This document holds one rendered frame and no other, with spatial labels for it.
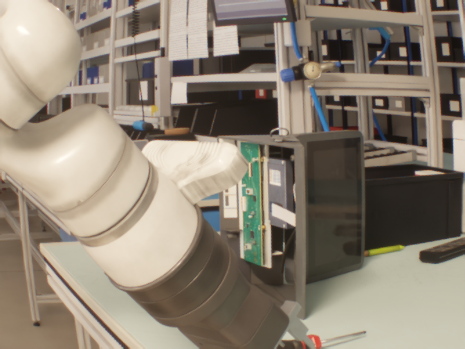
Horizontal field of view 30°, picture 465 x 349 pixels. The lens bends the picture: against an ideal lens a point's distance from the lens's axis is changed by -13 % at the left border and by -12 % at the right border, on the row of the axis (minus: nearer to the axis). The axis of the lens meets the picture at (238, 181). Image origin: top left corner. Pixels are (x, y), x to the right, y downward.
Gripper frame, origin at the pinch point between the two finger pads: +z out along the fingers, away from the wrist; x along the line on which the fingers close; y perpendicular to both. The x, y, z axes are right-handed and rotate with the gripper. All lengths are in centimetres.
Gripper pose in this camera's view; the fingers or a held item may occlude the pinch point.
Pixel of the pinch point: (299, 348)
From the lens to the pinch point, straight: 75.7
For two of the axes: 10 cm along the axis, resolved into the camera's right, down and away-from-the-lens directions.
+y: -4.8, 7.7, -4.1
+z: 5.3, 6.3, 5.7
